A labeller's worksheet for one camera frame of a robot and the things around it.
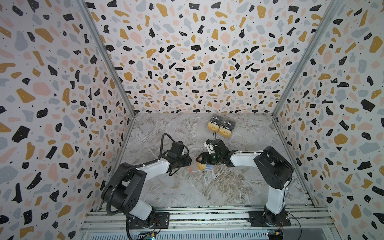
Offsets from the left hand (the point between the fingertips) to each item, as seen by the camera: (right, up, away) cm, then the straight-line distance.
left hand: (193, 158), depth 90 cm
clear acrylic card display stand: (+19, +20, +16) cm, 31 cm away
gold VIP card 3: (+21, +15, +15) cm, 30 cm away
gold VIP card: (+5, -6, +2) cm, 8 cm away
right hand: (+3, 0, +1) cm, 3 cm away
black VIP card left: (+16, +25, +17) cm, 35 cm away
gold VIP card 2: (+13, +19, +17) cm, 28 cm away
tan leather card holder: (0, -6, +1) cm, 6 cm away
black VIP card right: (+24, +22, +15) cm, 36 cm away
